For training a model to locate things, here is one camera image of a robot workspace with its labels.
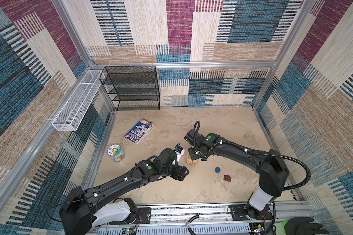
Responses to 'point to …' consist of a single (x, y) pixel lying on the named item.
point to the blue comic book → (139, 131)
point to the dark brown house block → (227, 177)
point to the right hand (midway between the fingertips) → (196, 155)
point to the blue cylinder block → (217, 170)
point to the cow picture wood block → (189, 160)
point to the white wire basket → (69, 118)
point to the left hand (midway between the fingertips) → (184, 168)
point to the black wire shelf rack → (133, 87)
